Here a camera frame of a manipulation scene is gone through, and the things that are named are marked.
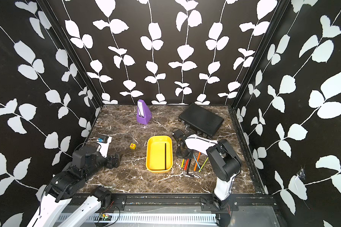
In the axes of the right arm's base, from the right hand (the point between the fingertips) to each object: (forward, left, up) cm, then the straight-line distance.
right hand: (180, 155), depth 92 cm
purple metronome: (+28, +28, +8) cm, 40 cm away
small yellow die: (+5, +32, +3) cm, 33 cm away
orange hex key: (-2, -12, 0) cm, 12 cm away
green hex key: (-6, -15, -1) cm, 16 cm away
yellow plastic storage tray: (+1, +14, -1) cm, 14 cm away
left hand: (-8, +32, +23) cm, 41 cm away
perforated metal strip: (-34, -7, -1) cm, 35 cm away
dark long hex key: (-4, -6, -1) cm, 7 cm away
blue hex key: (-8, -12, 0) cm, 14 cm away
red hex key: (-6, -4, -1) cm, 7 cm away
